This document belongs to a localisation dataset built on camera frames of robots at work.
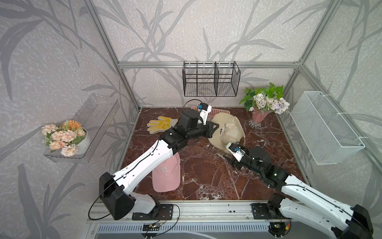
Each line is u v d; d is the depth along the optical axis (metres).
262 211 0.73
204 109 0.61
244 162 0.65
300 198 0.49
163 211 0.74
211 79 1.05
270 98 0.86
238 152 0.62
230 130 0.81
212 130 0.60
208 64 0.92
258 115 0.97
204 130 0.62
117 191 0.38
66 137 0.50
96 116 0.74
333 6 0.71
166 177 0.81
